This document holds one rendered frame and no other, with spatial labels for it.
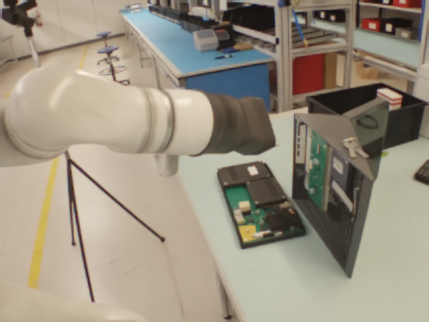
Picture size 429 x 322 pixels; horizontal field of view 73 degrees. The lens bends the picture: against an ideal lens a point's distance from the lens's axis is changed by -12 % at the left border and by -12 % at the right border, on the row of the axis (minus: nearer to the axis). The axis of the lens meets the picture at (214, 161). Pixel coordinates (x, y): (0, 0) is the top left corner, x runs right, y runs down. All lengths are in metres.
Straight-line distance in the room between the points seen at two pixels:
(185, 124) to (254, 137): 0.11
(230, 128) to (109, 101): 0.15
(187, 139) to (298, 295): 0.34
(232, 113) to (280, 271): 0.32
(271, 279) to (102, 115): 0.41
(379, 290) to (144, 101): 0.47
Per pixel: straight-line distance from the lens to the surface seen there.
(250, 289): 0.57
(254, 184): 0.75
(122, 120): 0.30
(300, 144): 0.66
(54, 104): 0.26
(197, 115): 0.34
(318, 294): 0.57
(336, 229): 0.68
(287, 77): 2.21
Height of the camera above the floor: 1.46
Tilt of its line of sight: 31 degrees down
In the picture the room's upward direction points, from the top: 7 degrees counter-clockwise
